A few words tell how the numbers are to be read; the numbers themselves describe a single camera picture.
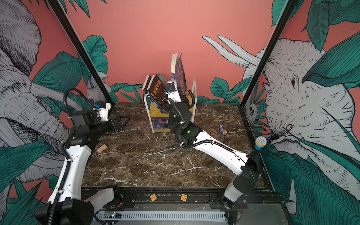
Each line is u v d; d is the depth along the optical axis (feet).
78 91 1.85
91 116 1.87
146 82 2.55
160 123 3.25
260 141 2.30
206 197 2.54
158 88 2.69
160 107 2.73
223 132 3.29
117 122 2.09
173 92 1.63
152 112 2.83
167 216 2.30
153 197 2.45
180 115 1.38
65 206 1.21
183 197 2.45
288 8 2.28
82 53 2.84
